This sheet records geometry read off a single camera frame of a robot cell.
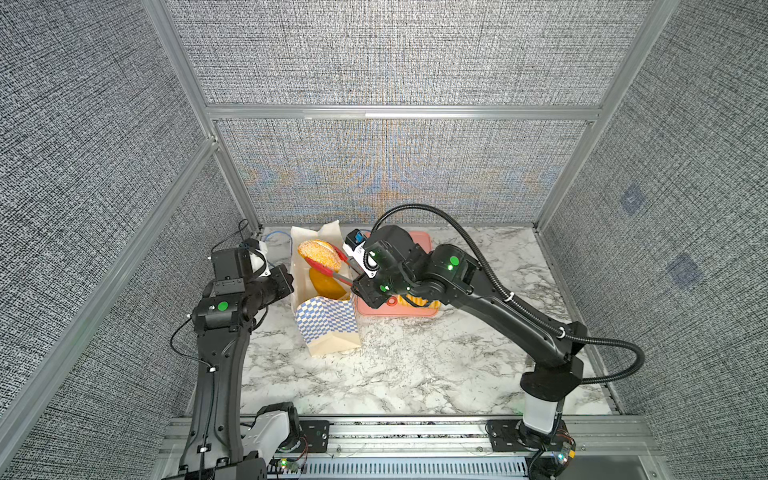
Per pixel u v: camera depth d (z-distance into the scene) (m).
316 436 0.74
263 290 0.58
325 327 0.78
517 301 0.43
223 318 0.45
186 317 0.47
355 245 0.55
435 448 0.73
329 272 0.67
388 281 0.54
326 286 0.92
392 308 0.95
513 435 0.73
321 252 0.69
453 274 0.43
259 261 0.57
